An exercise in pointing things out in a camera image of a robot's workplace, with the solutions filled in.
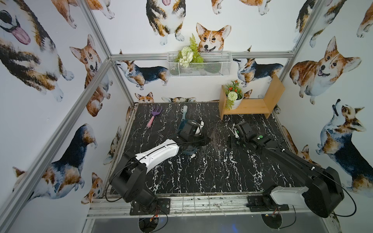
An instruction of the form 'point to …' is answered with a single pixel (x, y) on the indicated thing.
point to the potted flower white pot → (234, 95)
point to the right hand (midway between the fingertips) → (234, 138)
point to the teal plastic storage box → (186, 150)
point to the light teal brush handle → (184, 110)
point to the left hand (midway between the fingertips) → (211, 135)
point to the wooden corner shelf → (263, 106)
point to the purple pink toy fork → (154, 112)
